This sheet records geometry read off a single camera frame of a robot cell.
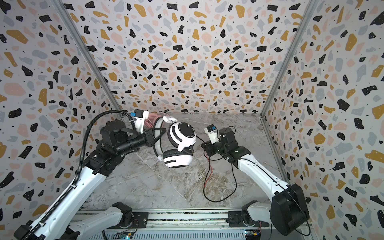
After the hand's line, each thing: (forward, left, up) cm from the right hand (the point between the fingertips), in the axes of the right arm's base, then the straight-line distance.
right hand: (200, 142), depth 79 cm
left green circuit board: (-39, +34, -21) cm, 56 cm away
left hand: (-6, +14, +19) cm, 24 cm away
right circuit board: (-38, -26, -22) cm, 51 cm away
